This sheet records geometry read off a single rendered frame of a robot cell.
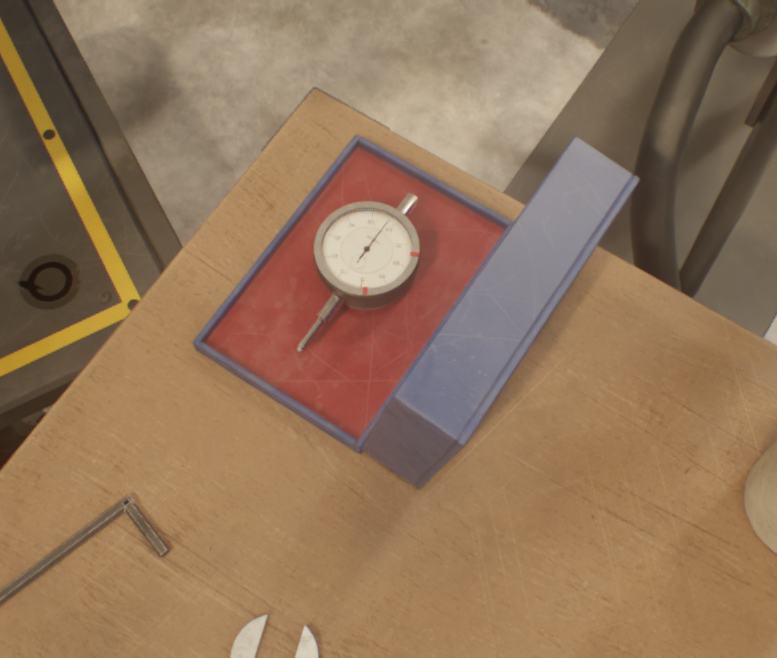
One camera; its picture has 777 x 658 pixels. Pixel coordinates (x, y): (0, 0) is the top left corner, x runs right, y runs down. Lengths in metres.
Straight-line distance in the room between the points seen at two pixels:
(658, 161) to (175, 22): 0.73
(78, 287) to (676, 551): 0.45
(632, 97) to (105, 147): 0.63
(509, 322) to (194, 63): 0.86
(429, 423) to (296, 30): 0.89
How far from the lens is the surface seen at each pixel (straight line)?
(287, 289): 0.66
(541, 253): 0.54
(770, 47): 1.07
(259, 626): 0.60
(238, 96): 1.31
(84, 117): 0.93
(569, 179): 0.56
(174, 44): 1.36
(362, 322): 0.65
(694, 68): 0.80
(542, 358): 0.65
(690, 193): 1.26
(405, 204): 0.65
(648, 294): 0.67
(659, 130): 0.79
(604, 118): 1.29
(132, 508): 0.62
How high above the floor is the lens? 1.06
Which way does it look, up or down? 66 degrees down
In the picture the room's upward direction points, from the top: straight up
